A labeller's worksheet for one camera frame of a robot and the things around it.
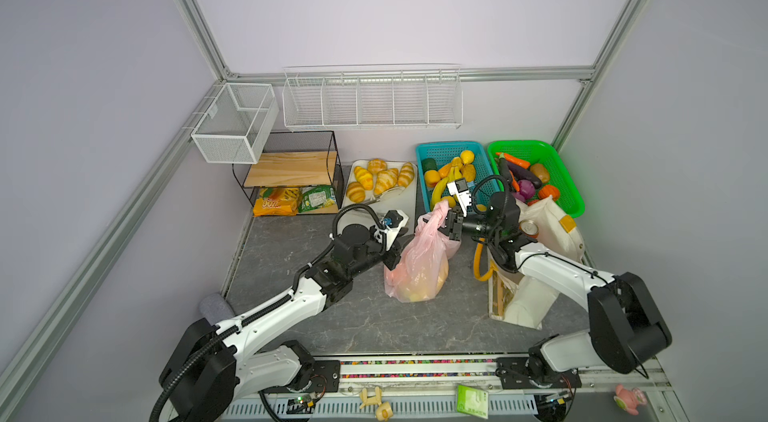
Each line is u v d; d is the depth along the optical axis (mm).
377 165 1154
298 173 969
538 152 1171
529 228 890
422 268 770
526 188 1056
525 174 1147
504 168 1115
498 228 653
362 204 1080
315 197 1028
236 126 940
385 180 1115
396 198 1085
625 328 428
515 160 1159
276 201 1013
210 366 396
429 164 1154
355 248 578
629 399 682
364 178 1131
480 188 698
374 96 1042
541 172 1120
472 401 690
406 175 1140
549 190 1048
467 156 1143
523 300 790
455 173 1120
